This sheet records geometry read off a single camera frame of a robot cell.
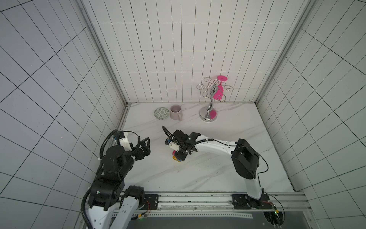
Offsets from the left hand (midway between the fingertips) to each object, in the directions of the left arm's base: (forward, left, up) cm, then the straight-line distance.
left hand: (141, 144), depth 66 cm
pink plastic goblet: (+43, -45, -7) cm, 63 cm away
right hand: (+8, -17, -22) cm, 29 cm away
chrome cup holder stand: (+40, -40, -24) cm, 62 cm away
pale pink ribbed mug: (+36, -14, -19) cm, 43 cm away
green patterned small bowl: (+40, -2, -24) cm, 46 cm away
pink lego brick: (+2, -15, -14) cm, 21 cm away
